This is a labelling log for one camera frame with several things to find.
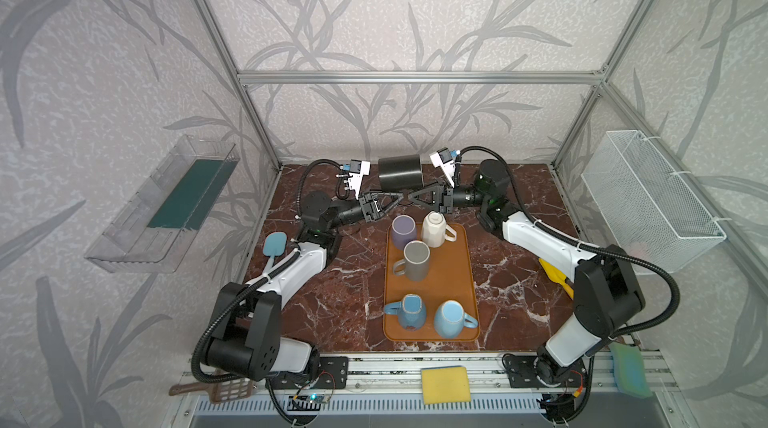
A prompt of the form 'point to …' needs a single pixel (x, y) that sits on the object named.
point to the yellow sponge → (445, 384)
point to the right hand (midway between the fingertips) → (411, 192)
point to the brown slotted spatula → (219, 390)
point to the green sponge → (629, 371)
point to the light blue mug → (450, 318)
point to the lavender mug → (403, 228)
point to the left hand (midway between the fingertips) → (403, 194)
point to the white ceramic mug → (435, 231)
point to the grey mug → (416, 260)
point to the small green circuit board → (306, 402)
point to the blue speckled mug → (410, 310)
